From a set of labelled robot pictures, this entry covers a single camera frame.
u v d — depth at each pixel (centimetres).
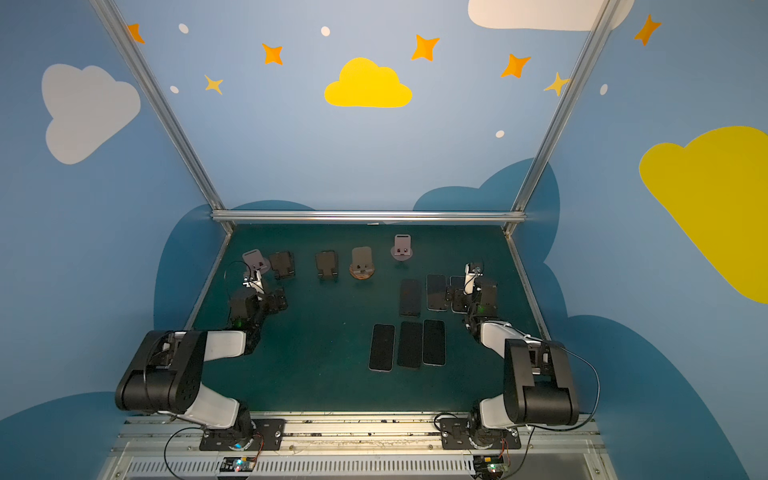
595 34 73
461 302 86
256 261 102
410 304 98
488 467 71
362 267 104
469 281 82
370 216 128
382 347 88
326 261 102
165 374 46
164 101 84
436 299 101
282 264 103
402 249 110
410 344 91
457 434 75
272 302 87
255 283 81
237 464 71
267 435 74
